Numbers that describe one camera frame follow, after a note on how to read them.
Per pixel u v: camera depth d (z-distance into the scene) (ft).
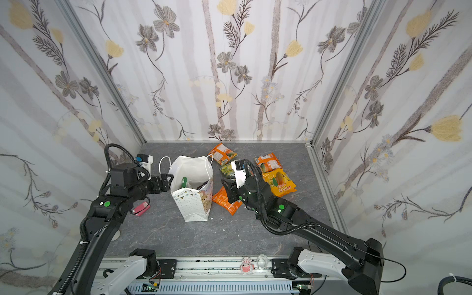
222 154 3.61
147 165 2.08
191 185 3.00
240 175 1.89
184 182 2.82
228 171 3.32
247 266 2.38
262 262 2.52
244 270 2.36
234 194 1.94
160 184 2.07
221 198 3.02
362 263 1.28
